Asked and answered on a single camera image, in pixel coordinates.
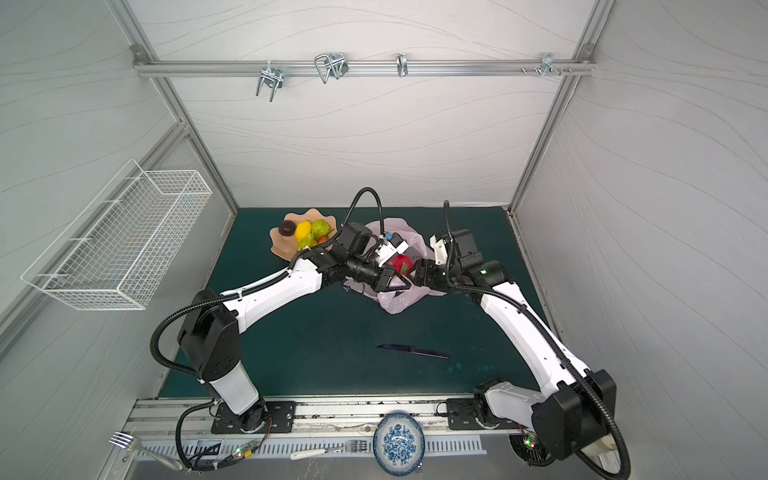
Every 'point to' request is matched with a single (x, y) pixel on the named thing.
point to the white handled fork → (351, 446)
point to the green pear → (319, 229)
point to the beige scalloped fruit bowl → (287, 246)
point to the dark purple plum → (287, 228)
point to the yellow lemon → (302, 230)
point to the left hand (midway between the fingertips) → (412, 283)
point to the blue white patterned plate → (398, 444)
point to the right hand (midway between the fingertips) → (422, 268)
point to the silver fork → (132, 443)
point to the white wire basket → (101, 259)
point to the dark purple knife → (414, 350)
